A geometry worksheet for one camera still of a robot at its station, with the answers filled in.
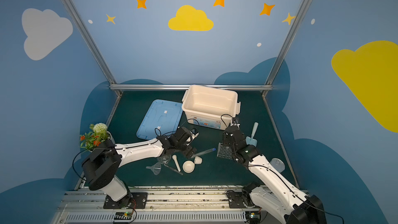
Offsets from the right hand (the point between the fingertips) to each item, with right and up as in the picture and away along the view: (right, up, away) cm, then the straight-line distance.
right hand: (232, 131), depth 82 cm
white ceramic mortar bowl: (-24, -20, +2) cm, 31 cm away
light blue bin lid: (-44, +5, +24) cm, 50 cm away
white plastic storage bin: (-10, +13, +29) cm, 34 cm away
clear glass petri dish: (-37, -15, +2) cm, 40 cm away
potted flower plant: (-72, -3, -5) cm, 73 cm away
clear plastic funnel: (-41, -20, 0) cm, 46 cm away
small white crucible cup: (-19, -17, +2) cm, 25 cm away
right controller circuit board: (+8, -40, -9) cm, 42 cm away
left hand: (-23, -8, +6) cm, 25 cm away
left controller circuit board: (-55, -39, -9) cm, 68 cm away
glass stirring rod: (-33, -21, +2) cm, 39 cm away
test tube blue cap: (-15, -14, +10) cm, 23 cm away
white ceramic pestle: (-30, -19, +2) cm, 36 cm away
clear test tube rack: (-3, -13, +6) cm, 15 cm away
